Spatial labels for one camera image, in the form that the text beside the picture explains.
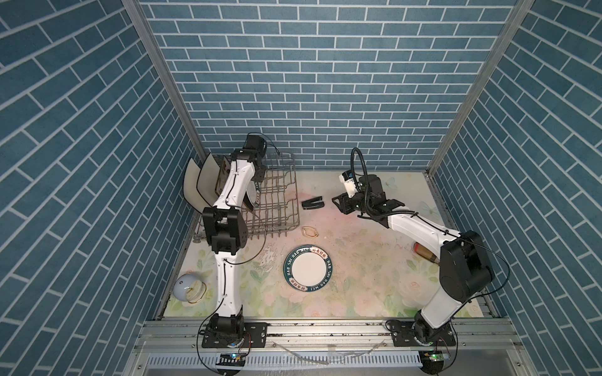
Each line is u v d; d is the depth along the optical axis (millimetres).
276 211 1050
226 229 584
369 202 690
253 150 710
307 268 875
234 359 721
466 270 469
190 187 873
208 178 938
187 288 755
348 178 773
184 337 746
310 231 987
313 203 1050
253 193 1077
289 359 706
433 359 715
